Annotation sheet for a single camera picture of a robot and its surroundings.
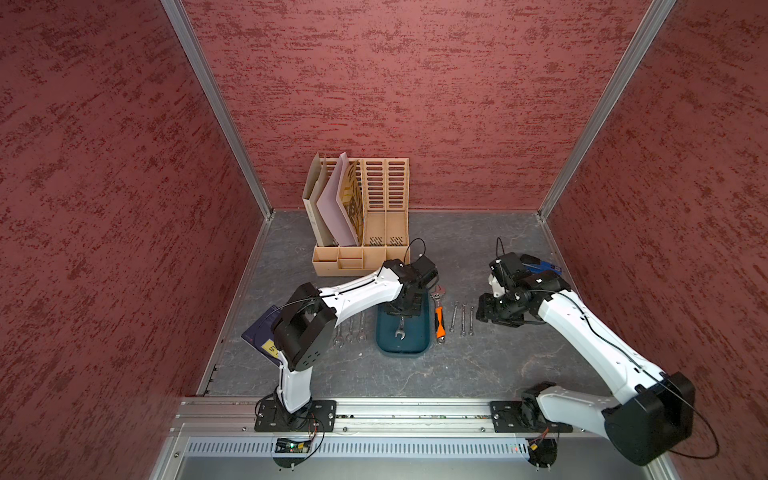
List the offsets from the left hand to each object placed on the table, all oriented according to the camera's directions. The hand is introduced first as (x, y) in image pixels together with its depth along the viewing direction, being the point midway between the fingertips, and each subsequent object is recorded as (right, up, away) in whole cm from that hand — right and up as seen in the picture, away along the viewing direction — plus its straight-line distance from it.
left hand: (403, 316), depth 85 cm
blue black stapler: (+47, +13, +17) cm, 51 cm away
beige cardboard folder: (-27, +34, -2) cm, 44 cm away
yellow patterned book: (-17, +40, +12) cm, 45 cm away
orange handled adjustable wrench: (+12, -2, +6) cm, 13 cm away
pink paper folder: (-21, +31, +3) cm, 38 cm away
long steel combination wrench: (+19, -6, +4) cm, 20 cm away
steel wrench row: (-20, -9, +5) cm, 22 cm away
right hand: (+22, 0, -7) cm, 23 cm away
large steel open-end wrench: (-12, -6, +4) cm, 14 cm away
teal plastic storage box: (+4, -5, +3) cm, 7 cm away
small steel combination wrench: (+15, -5, +5) cm, 17 cm away
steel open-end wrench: (-1, -3, -2) cm, 4 cm away
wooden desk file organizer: (-6, +29, +28) cm, 41 cm away
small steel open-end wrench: (-16, -7, +4) cm, 18 cm away
